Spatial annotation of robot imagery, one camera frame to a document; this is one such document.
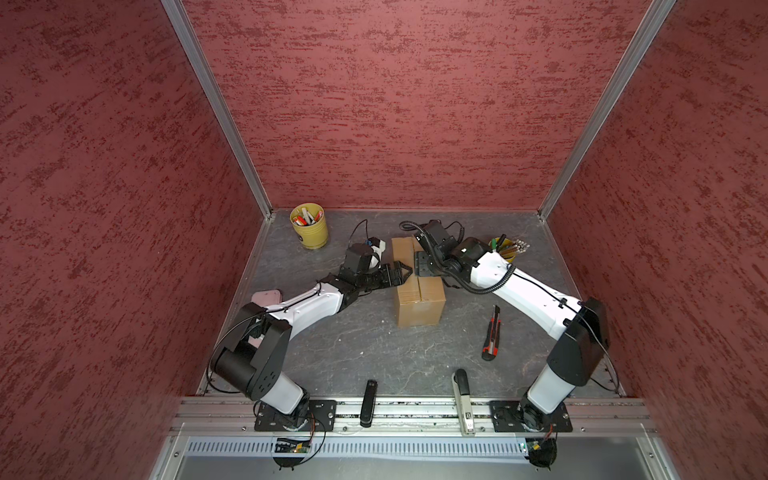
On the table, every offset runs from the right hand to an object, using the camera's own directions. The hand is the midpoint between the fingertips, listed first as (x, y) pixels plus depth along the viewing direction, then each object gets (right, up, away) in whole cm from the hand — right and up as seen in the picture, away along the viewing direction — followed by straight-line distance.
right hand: (425, 269), depth 83 cm
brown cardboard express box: (-2, -7, -5) cm, 9 cm away
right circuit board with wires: (+28, -44, -11) cm, 53 cm away
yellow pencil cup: (+28, +6, +12) cm, 31 cm away
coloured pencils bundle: (+29, +7, +5) cm, 30 cm away
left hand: (-7, -3, +4) cm, 9 cm away
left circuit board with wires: (-35, -43, -10) cm, 56 cm away
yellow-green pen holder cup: (-39, +15, +21) cm, 47 cm away
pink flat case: (-50, -10, +12) cm, 52 cm away
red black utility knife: (+19, -24, +3) cm, 31 cm away
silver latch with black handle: (+9, -30, -8) cm, 32 cm away
